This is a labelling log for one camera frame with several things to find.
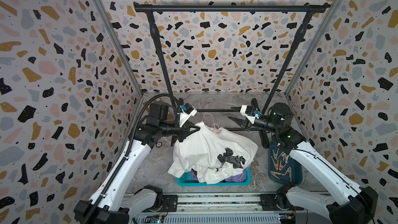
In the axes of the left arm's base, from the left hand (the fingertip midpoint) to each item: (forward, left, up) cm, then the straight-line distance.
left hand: (199, 128), depth 67 cm
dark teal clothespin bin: (-8, -45, -29) cm, 54 cm away
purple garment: (-15, -19, -21) cm, 32 cm away
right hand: (+4, -14, +6) cm, 16 cm away
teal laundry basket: (-13, +8, -29) cm, 33 cm away
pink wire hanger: (+7, -7, -12) cm, 16 cm away
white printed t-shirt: (-7, -5, -9) cm, 12 cm away
